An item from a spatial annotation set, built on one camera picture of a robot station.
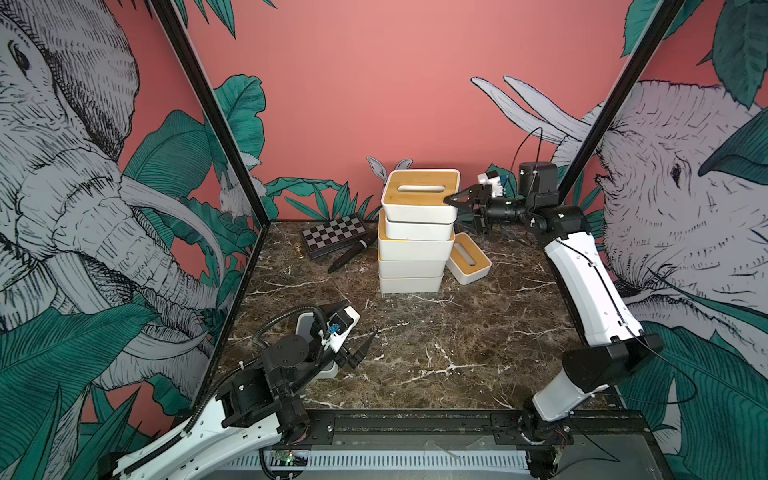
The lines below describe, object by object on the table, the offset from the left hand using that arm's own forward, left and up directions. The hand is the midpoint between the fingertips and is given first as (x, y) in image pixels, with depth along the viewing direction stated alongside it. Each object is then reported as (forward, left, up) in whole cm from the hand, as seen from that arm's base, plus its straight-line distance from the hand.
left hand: (361, 313), depth 65 cm
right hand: (+18, -20, +15) cm, 31 cm away
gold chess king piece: (+39, +25, -21) cm, 51 cm away
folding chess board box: (+45, +13, -24) cm, 53 cm away
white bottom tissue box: (+22, -14, -24) cm, 36 cm away
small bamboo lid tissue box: (+30, -35, -24) cm, 52 cm away
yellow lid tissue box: (+22, -14, -14) cm, 29 cm away
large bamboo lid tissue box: (+20, -13, -4) cm, 25 cm away
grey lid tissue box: (+21, -13, +4) cm, 25 cm away
